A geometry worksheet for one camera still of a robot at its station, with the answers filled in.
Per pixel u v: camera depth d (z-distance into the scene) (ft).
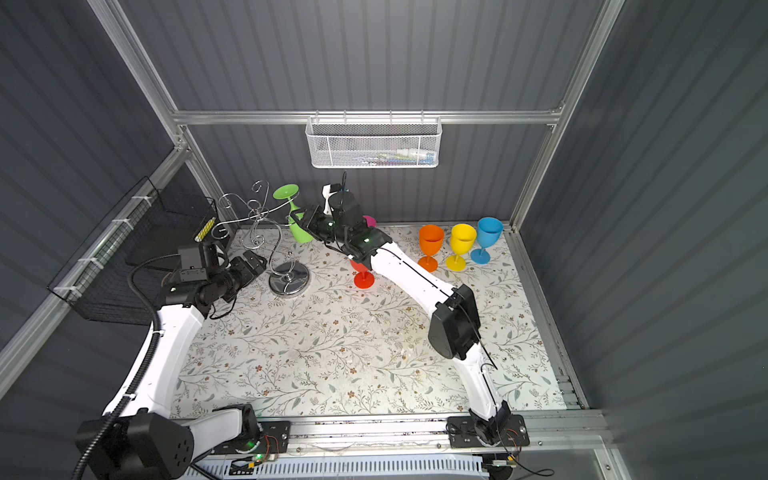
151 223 2.60
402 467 2.53
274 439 2.37
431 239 3.18
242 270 2.28
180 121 2.92
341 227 2.07
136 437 1.22
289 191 2.76
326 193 2.42
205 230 2.68
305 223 2.23
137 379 1.35
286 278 3.35
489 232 3.22
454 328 1.75
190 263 1.88
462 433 2.39
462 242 3.16
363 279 3.39
